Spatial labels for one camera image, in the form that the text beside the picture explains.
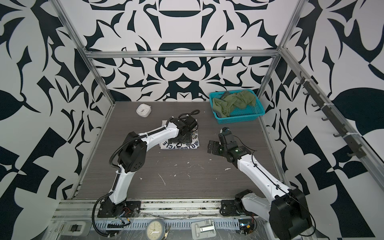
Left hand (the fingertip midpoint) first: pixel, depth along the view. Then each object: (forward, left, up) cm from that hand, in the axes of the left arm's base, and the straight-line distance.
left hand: (183, 136), depth 94 cm
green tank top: (+23, -30, +4) cm, 38 cm away
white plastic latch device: (-46, -10, -3) cm, 47 cm away
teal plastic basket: (+24, -50, -7) cm, 56 cm away
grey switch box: (-44, +47, -1) cm, 64 cm away
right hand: (-10, -18, +5) cm, 21 cm away
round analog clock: (-46, +12, -2) cm, 48 cm away
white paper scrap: (-19, -25, -6) cm, 32 cm away
